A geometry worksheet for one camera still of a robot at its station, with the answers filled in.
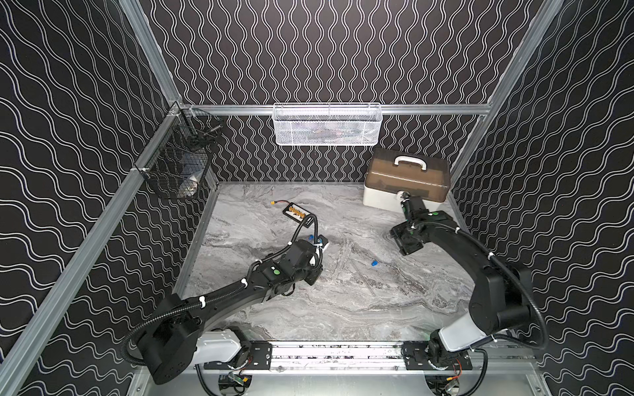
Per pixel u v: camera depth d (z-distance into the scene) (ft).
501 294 1.46
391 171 3.17
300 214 3.56
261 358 2.44
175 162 3.05
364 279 2.95
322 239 2.36
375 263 3.11
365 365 2.41
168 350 1.34
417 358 2.41
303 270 2.10
